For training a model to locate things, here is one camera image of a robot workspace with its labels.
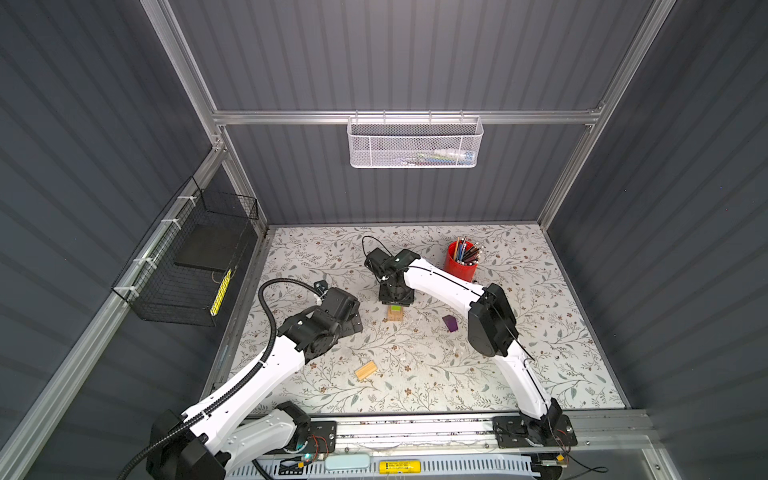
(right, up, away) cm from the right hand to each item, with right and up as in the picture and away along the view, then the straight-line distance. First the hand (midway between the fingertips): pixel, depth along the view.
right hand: (392, 304), depth 93 cm
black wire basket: (-52, +12, -21) cm, 57 cm away
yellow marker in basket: (-40, +4, -27) cm, 48 cm away
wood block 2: (-7, -17, -9) cm, 21 cm away
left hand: (-14, -2, -14) cm, 19 cm away
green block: (+1, 0, -4) cm, 4 cm away
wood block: (+1, -4, 0) cm, 4 cm away
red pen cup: (+23, +14, +3) cm, 27 cm away
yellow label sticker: (-1, -33, -25) cm, 42 cm away
